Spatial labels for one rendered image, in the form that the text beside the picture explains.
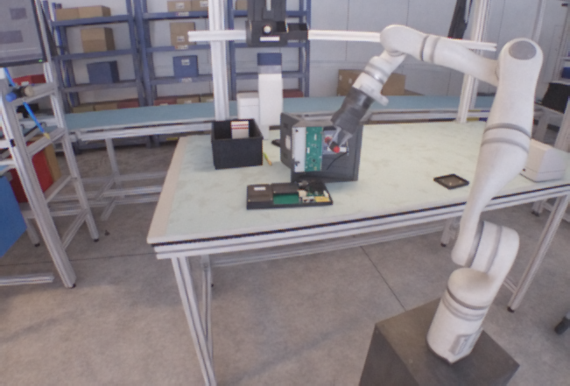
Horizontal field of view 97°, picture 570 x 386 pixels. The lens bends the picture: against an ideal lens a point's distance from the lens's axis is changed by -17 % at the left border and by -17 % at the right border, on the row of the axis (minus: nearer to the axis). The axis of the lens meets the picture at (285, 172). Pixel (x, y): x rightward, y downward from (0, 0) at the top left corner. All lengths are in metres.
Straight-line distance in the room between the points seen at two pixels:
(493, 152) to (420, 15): 5.59
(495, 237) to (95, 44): 4.71
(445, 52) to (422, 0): 5.38
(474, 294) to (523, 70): 0.46
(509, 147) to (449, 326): 0.37
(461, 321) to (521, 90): 0.48
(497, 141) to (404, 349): 0.49
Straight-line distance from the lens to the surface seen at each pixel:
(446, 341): 0.75
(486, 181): 0.63
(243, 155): 1.17
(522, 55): 0.78
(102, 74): 4.82
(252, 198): 0.91
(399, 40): 0.86
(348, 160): 1.07
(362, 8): 5.57
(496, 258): 0.59
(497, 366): 0.84
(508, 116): 0.69
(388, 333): 0.79
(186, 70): 4.52
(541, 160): 1.41
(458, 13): 3.59
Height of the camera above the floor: 1.47
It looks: 24 degrees down
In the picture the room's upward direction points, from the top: straight up
